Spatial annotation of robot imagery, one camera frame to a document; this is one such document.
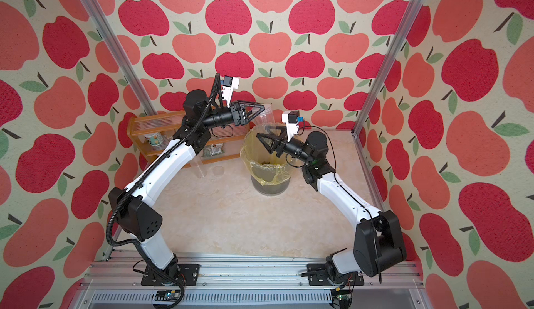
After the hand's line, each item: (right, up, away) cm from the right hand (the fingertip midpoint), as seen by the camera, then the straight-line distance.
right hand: (263, 135), depth 69 cm
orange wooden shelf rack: (-42, +7, +20) cm, 47 cm away
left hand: (0, +6, -6) cm, 9 cm away
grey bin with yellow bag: (+2, -15, +11) cm, 19 cm away
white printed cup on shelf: (-49, 0, +23) cm, 54 cm away
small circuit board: (-34, -56, +3) cm, 65 cm away
